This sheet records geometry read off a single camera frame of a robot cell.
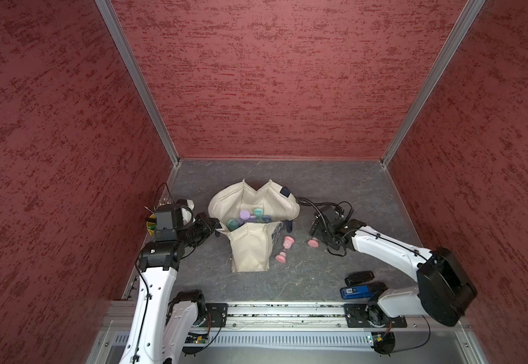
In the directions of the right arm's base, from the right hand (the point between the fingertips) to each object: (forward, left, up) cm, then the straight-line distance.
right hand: (318, 237), depth 88 cm
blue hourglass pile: (+9, +21, 0) cm, 22 cm away
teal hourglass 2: (+6, +34, +3) cm, 35 cm away
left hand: (-3, +36, +17) cm, 40 cm away
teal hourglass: (+14, +24, -1) cm, 27 cm away
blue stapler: (-20, -10, -1) cm, 23 cm away
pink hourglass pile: (-1, +12, -3) cm, 12 cm away
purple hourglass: (+9, +29, +5) cm, 31 cm away
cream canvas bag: (-6, +26, +10) cm, 28 cm away
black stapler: (-15, -13, -1) cm, 20 cm away
